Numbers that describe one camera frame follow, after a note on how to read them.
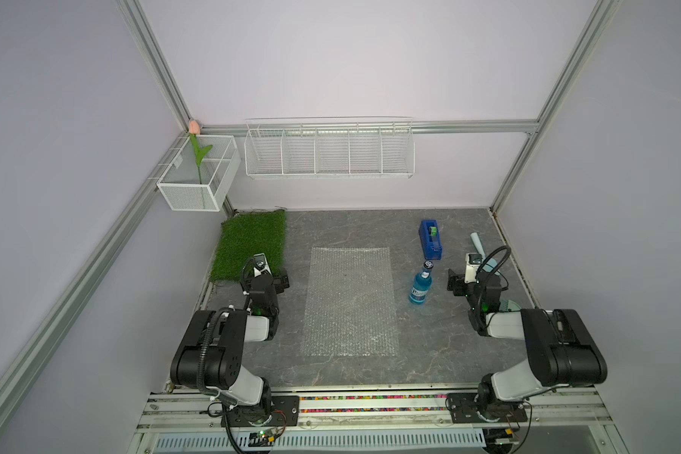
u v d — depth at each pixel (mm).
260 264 791
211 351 461
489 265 769
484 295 717
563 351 448
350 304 938
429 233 1051
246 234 1102
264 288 736
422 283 837
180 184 771
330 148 991
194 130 893
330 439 708
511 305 939
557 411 742
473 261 809
